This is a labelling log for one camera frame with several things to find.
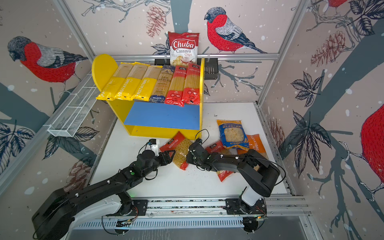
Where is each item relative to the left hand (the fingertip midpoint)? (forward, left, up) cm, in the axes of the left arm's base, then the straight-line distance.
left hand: (171, 152), depth 79 cm
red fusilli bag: (+9, -4, -9) cm, 13 cm away
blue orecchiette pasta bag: (+18, -38, -9) cm, 43 cm away
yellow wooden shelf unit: (+22, +14, +2) cm, 26 cm away
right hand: (0, -6, -11) cm, 12 cm away
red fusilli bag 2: (+7, -27, -8) cm, 29 cm away
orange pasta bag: (+10, -51, -8) cm, 52 cm away
